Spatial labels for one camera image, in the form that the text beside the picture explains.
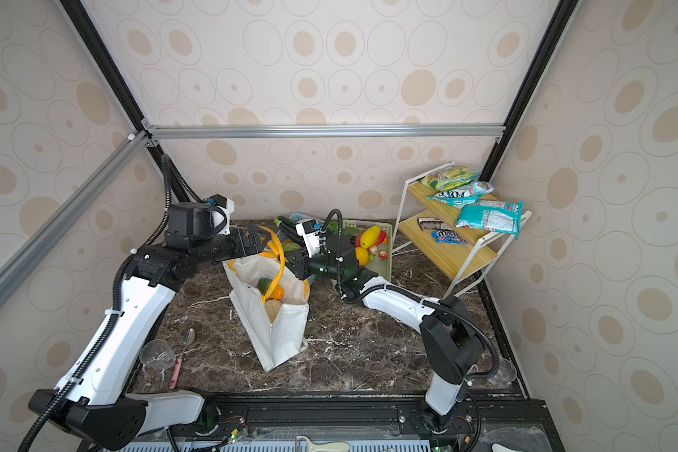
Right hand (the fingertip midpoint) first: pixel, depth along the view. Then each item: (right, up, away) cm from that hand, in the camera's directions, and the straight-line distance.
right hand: (280, 258), depth 75 cm
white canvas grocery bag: (-3, -25, +8) cm, 26 cm away
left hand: (-3, +6, -7) cm, 9 cm away
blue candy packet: (+51, +7, +17) cm, 54 cm away
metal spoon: (-31, -25, +13) cm, 42 cm away
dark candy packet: (+48, +11, +22) cm, 53 cm away
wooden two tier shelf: (+46, +11, +2) cm, 48 cm away
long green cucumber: (-8, +14, +32) cm, 35 cm away
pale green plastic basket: (+31, -3, +31) cm, 44 cm away
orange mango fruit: (-9, -9, +16) cm, 21 cm away
